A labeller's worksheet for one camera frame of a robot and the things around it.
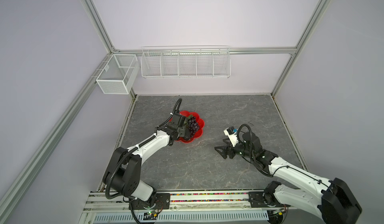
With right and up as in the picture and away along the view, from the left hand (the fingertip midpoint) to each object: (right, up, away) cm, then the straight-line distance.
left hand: (177, 129), depth 90 cm
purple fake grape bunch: (+9, +1, +6) cm, 11 cm away
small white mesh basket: (-42, +35, +11) cm, 56 cm away
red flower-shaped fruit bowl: (+14, +3, +11) cm, 18 cm away
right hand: (+24, -7, -10) cm, 27 cm away
